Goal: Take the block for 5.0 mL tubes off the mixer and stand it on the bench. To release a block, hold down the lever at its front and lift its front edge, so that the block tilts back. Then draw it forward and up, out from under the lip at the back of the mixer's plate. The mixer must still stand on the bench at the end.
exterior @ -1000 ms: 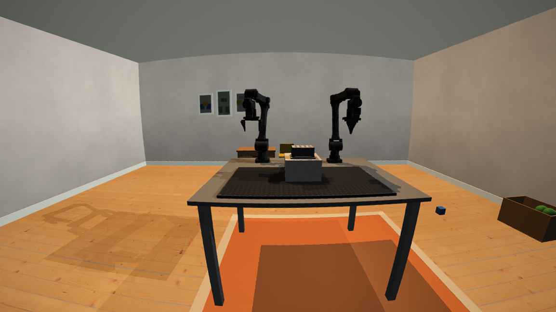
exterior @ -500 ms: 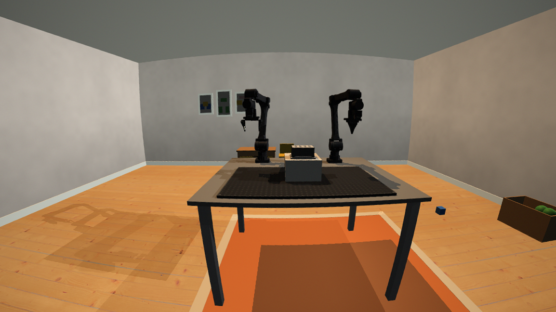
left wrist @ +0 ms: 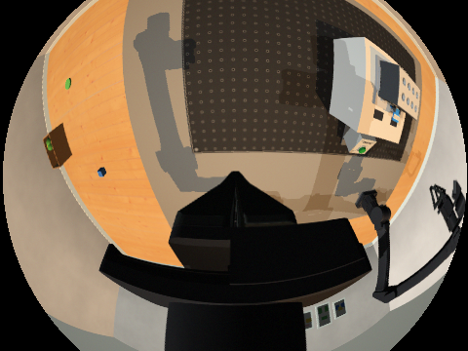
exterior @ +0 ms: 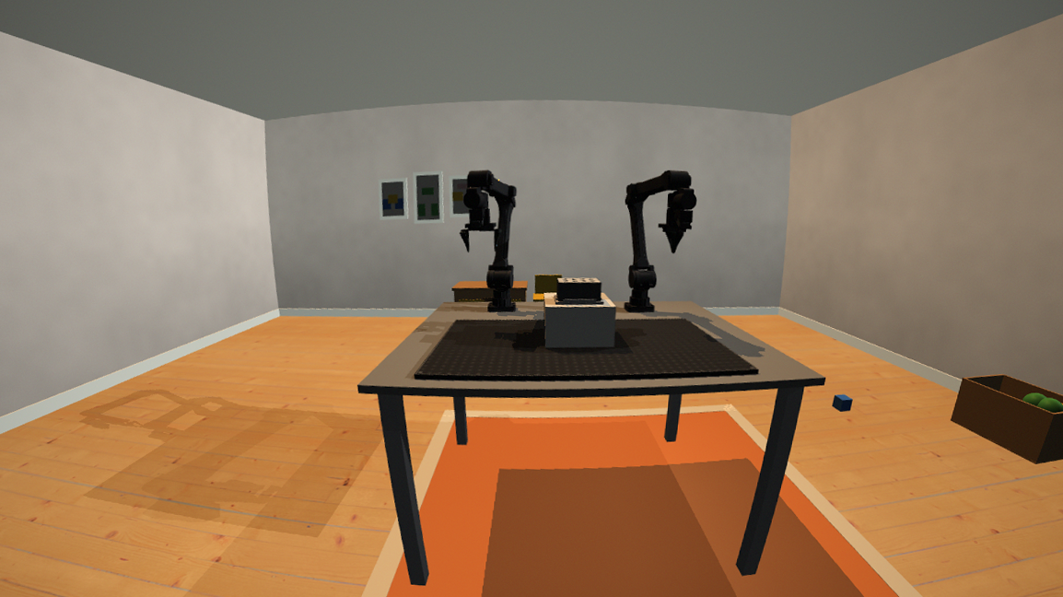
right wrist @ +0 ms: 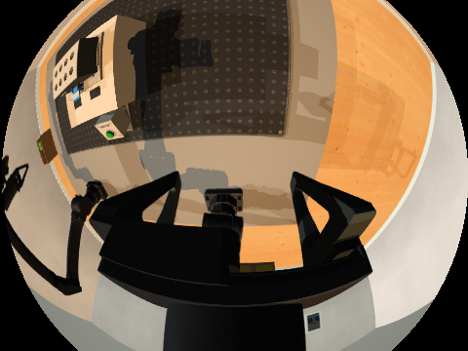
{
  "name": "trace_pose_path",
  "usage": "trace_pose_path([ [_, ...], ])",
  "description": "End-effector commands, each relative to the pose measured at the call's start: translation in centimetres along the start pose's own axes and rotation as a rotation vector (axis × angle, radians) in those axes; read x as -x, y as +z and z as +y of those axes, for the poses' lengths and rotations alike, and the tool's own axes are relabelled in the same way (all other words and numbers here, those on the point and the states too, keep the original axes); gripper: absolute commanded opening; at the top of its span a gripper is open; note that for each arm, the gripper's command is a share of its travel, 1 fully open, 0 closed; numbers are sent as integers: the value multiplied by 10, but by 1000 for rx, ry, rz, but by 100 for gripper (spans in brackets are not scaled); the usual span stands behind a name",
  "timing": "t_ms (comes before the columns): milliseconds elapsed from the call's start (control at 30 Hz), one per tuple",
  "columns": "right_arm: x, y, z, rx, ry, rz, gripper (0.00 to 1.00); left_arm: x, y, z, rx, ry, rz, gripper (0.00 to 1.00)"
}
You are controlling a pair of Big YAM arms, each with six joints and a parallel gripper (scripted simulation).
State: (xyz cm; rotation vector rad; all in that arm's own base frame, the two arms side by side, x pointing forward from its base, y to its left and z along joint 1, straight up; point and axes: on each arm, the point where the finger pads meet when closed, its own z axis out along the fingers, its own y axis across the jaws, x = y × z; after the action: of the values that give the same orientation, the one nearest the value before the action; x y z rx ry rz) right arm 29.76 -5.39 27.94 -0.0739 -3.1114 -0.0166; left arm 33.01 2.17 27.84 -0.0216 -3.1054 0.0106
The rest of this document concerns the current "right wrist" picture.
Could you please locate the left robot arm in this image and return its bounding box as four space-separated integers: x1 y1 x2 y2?
2 155 107 295

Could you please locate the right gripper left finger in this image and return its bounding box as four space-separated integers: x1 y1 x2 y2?
95 171 181 224

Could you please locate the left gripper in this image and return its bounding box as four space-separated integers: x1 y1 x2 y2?
7 163 29 201

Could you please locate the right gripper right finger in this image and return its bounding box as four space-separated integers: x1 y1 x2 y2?
290 172 376 266

